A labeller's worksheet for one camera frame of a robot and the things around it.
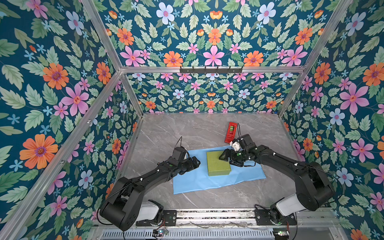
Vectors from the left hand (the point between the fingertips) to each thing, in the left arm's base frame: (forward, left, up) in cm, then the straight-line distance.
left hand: (198, 162), depth 85 cm
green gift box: (-4, -10, -1) cm, 11 cm away
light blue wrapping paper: (-7, +1, -8) cm, 11 cm away
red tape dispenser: (+22, -24, -3) cm, 32 cm away
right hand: (0, -15, +1) cm, 15 cm away
